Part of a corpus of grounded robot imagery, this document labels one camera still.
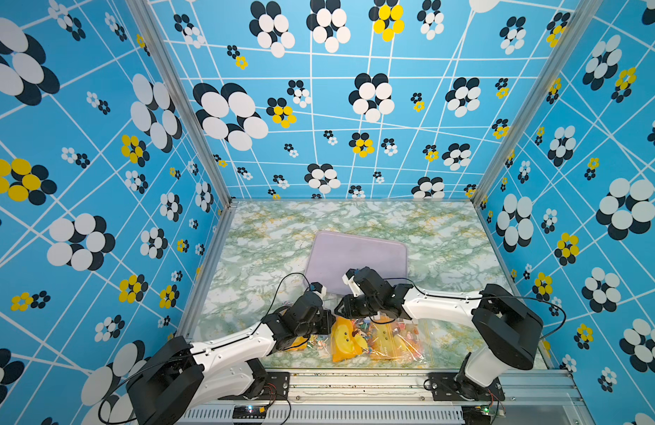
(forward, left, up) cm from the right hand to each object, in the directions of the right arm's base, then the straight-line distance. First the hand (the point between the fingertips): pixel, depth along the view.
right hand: (339, 311), depth 83 cm
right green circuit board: (-26, -38, -7) cm, 46 cm away
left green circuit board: (-26, +25, -7) cm, 37 cm away
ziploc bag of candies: (-8, -17, -2) cm, 19 cm away
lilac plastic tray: (+25, +3, -4) cm, 25 cm away
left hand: (-2, 0, -1) cm, 2 cm away
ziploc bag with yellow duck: (-9, +6, -4) cm, 11 cm away
